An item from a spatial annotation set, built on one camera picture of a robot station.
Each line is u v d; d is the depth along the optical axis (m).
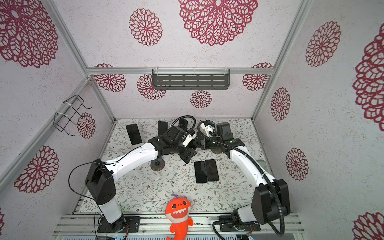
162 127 0.95
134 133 0.97
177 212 0.70
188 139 0.69
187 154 0.72
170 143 0.63
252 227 0.72
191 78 0.94
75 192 0.47
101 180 0.44
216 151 1.00
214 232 0.69
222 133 0.63
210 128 0.73
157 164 0.95
